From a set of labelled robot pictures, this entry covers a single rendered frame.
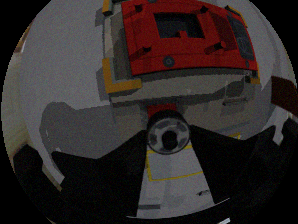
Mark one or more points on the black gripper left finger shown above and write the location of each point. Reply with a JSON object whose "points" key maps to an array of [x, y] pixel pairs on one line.
{"points": [[119, 173]]}

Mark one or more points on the black tyre wheel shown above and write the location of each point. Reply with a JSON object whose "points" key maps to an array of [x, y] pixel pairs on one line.
{"points": [[165, 121]]}

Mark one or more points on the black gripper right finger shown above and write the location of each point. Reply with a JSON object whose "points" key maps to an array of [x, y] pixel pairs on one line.
{"points": [[223, 159]]}

